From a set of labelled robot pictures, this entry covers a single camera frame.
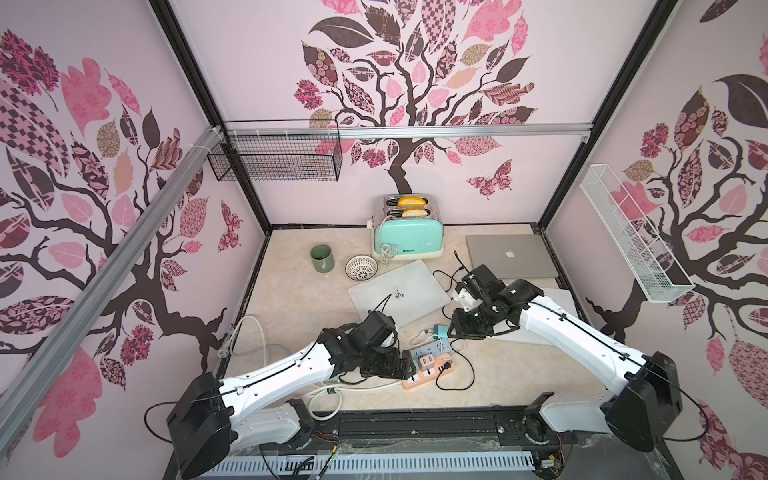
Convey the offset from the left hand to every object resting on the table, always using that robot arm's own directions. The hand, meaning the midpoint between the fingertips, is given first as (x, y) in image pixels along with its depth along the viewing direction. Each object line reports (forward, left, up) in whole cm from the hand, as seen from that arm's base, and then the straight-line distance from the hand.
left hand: (397, 378), depth 74 cm
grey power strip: (+10, -12, -6) cm, 17 cm away
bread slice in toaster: (+57, -6, +10) cm, 58 cm away
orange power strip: (+2, -8, -6) cm, 10 cm away
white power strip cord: (-4, +20, -9) cm, 22 cm away
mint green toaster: (+47, -5, +8) cm, 48 cm away
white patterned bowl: (+41, +12, -7) cm, 43 cm away
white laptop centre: (+33, -4, -13) cm, 36 cm away
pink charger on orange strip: (+5, -8, -2) cm, 10 cm away
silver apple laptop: (+46, -45, -8) cm, 65 cm away
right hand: (+8, -15, +5) cm, 18 cm away
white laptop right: (+28, -56, -8) cm, 63 cm away
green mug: (+42, +26, -3) cm, 50 cm away
